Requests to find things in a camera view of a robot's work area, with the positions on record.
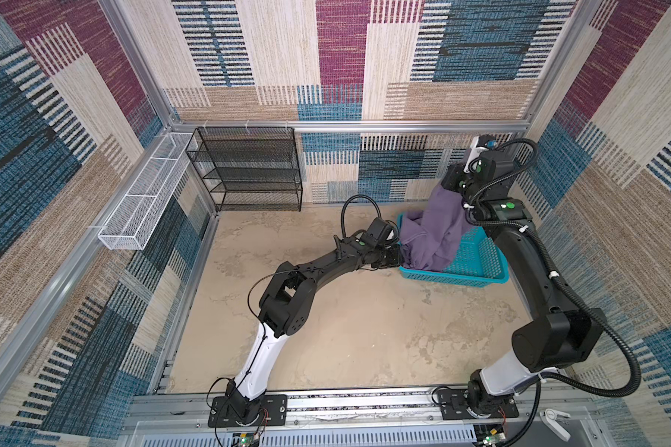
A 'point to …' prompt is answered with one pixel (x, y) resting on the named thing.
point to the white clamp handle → (549, 416)
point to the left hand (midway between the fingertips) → (407, 261)
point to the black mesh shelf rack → (249, 168)
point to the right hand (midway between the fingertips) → (454, 170)
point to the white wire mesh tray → (134, 219)
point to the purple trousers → (429, 236)
